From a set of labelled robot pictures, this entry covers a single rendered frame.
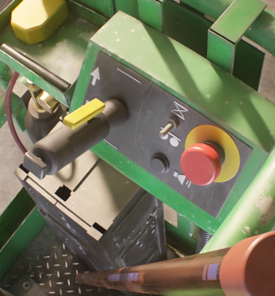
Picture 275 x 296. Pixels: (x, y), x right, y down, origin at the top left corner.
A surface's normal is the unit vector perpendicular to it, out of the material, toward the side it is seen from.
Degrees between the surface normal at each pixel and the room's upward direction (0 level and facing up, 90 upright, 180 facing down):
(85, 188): 0
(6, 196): 0
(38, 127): 42
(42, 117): 15
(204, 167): 58
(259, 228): 27
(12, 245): 90
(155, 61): 0
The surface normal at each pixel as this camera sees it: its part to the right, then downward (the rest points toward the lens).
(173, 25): -0.61, 0.74
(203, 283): -0.94, 0.27
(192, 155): -0.55, 0.42
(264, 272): 0.17, -0.22
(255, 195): -0.41, -0.59
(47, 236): -0.05, -0.39
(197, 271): -0.96, -0.24
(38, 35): 0.22, 0.89
